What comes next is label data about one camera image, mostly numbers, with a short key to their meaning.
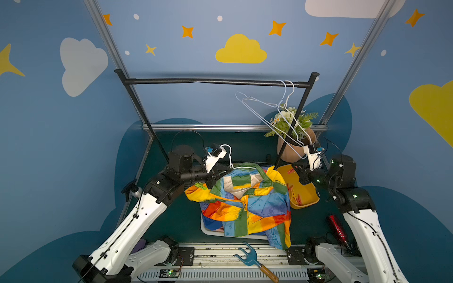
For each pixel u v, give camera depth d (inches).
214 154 20.8
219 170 24.7
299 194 36.6
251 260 28.7
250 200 26.6
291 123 34.8
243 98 28.9
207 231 28.4
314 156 23.3
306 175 24.2
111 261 14.6
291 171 28.3
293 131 35.2
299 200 35.7
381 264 15.4
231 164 24.4
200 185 24.6
